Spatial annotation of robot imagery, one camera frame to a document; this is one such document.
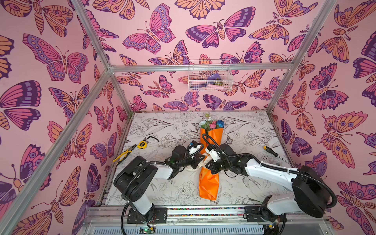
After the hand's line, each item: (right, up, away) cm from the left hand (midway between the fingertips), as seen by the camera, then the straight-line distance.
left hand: (205, 156), depth 85 cm
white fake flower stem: (+4, +21, +23) cm, 32 cm away
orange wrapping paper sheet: (+2, -14, -2) cm, 15 cm away
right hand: (0, -4, -3) cm, 5 cm away
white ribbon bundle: (+1, -1, -1) cm, 2 cm away
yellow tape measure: (-42, +5, +14) cm, 44 cm away
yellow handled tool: (-51, 0, +12) cm, 52 cm away
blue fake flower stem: (+12, +18, +18) cm, 28 cm away
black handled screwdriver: (+46, -1, +9) cm, 47 cm away
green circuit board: (-31, -34, -13) cm, 48 cm away
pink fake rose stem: (+7, +18, +19) cm, 27 cm away
